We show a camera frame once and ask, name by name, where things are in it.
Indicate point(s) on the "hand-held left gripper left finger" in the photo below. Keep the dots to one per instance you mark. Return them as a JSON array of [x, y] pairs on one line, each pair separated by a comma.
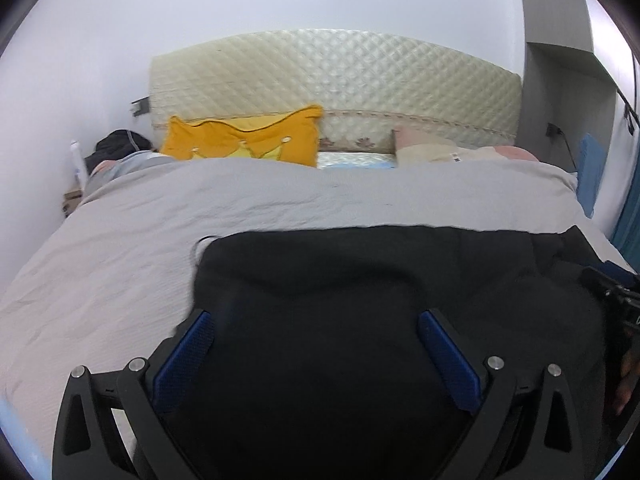
[[182, 365]]

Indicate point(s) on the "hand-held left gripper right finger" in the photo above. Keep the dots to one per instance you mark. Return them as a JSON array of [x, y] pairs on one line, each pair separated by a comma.
[[447, 360]]

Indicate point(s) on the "black puffer jacket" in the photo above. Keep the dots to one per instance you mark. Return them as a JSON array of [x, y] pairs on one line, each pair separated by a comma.
[[325, 360]]

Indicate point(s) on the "person's right hand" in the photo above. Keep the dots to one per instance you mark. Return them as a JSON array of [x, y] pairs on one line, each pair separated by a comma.
[[627, 385]]

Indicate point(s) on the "blue curtain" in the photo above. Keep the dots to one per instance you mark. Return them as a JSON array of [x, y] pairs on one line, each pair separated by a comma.
[[629, 225]]

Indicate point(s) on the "blue cushion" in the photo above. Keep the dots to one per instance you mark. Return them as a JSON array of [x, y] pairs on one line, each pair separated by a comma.
[[589, 175]]

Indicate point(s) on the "grey duvet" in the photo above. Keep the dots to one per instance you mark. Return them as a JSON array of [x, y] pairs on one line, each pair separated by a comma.
[[150, 220]]

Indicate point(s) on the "wooden nightstand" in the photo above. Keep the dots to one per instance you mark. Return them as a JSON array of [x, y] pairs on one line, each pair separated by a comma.
[[72, 202]]

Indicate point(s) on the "pink pillow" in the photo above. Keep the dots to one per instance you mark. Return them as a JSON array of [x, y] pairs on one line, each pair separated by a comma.
[[425, 147]]

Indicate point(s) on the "white bottle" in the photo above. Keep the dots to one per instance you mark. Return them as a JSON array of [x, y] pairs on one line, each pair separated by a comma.
[[79, 165]]

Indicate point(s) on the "yellow crown pillow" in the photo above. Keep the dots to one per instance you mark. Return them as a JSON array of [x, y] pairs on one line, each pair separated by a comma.
[[225, 140]]

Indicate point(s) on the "black bag on nightstand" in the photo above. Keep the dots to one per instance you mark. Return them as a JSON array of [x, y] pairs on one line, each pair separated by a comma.
[[117, 142]]

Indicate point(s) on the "grey white wardrobe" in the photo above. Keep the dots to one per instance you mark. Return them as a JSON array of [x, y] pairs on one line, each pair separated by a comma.
[[565, 20]]

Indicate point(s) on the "cream quilted headboard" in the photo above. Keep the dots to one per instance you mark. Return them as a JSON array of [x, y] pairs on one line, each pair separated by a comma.
[[350, 75]]

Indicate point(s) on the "black wall plug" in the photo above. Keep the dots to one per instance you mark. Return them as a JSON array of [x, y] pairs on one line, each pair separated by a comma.
[[554, 131]]

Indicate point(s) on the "wall socket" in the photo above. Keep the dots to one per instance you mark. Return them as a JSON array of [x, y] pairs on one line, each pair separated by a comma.
[[141, 106]]

